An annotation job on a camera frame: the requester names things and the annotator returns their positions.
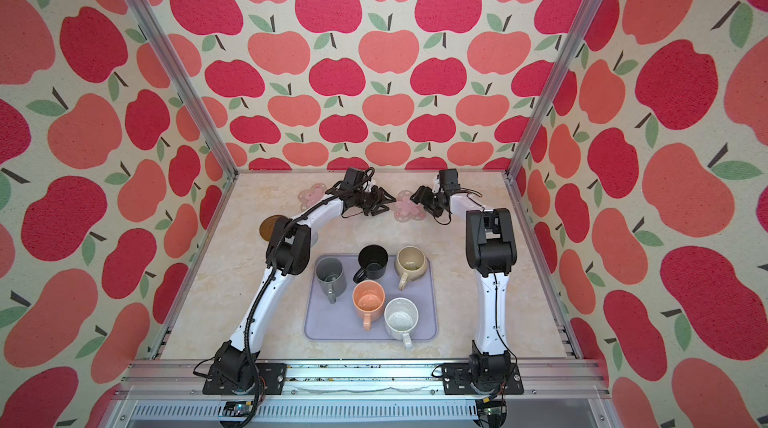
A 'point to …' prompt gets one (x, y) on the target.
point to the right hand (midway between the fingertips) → (422, 200)
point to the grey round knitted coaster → (314, 239)
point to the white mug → (401, 317)
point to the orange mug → (368, 297)
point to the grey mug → (330, 277)
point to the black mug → (373, 260)
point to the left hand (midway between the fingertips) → (398, 205)
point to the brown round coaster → (266, 226)
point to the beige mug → (410, 264)
